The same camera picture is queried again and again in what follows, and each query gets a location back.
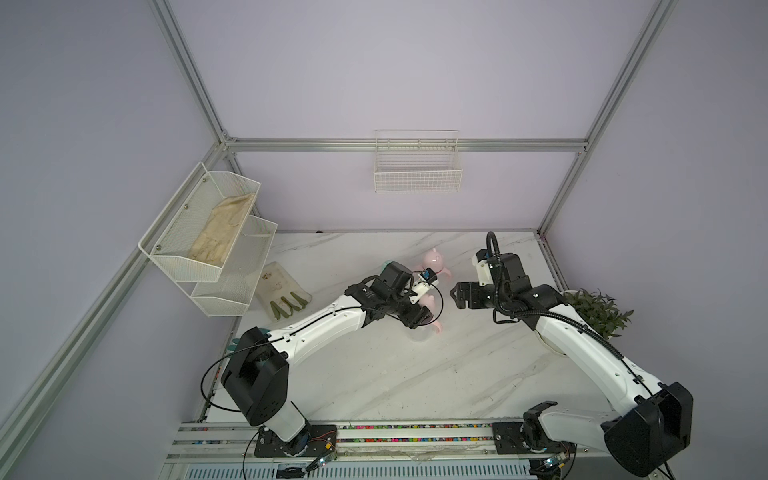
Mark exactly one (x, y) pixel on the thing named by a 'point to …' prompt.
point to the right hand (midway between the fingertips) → (469, 296)
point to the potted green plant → (600, 310)
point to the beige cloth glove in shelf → (216, 238)
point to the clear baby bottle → (420, 334)
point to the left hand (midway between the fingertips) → (419, 308)
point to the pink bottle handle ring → (445, 270)
